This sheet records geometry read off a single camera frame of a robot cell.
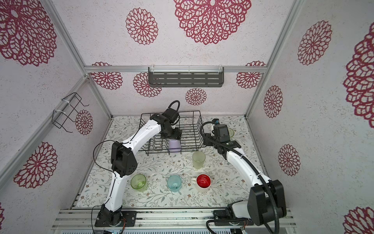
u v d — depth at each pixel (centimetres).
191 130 112
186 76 92
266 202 40
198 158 94
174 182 85
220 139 64
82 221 74
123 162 56
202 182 84
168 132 78
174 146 91
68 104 78
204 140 76
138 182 85
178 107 86
